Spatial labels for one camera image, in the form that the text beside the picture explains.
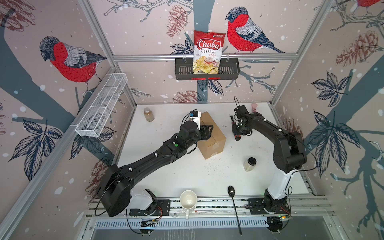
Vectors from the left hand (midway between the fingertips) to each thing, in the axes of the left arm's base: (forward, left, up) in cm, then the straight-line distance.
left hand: (210, 126), depth 75 cm
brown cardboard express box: (-3, -4, -10) cm, 11 cm away
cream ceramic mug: (-29, +12, -25) cm, 40 cm away
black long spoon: (-25, -11, -25) cm, 37 cm away
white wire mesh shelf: (-1, +57, +4) cm, 58 cm away
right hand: (+8, -18, -20) cm, 28 cm away
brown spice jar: (+24, +41, -18) cm, 51 cm away
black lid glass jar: (-13, -22, -18) cm, 31 cm away
